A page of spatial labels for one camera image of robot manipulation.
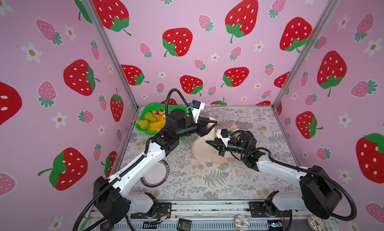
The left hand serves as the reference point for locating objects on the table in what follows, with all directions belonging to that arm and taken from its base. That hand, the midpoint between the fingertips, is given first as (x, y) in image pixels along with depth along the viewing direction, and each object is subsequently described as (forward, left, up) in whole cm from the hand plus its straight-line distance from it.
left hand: (215, 121), depth 66 cm
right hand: (-3, +3, -12) cm, 12 cm away
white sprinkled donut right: (-34, -48, -34) cm, 68 cm away
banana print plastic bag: (-6, +4, -15) cm, 17 cm away
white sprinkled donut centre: (-34, -13, -34) cm, 50 cm away
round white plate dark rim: (-13, +30, -34) cm, 47 cm away
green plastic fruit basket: (+37, +44, -28) cm, 64 cm away
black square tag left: (-36, +50, -34) cm, 71 cm away
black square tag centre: (-35, +14, -34) cm, 51 cm away
